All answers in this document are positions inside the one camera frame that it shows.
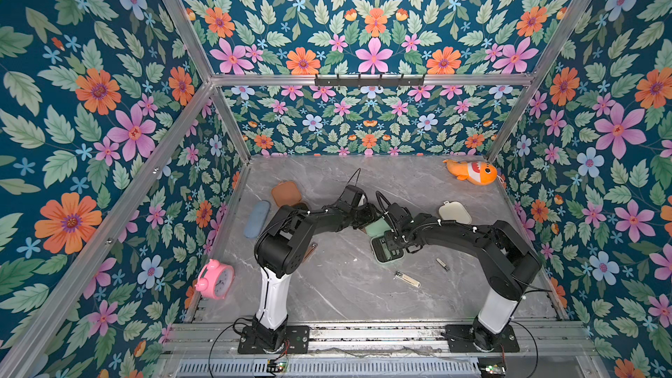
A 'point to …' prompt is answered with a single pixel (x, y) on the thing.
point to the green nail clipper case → (384, 245)
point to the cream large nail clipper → (406, 278)
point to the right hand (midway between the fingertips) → (396, 237)
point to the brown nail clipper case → (286, 193)
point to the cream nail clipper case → (454, 211)
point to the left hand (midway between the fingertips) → (384, 215)
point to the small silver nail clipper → (443, 264)
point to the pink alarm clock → (215, 280)
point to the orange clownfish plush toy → (478, 172)
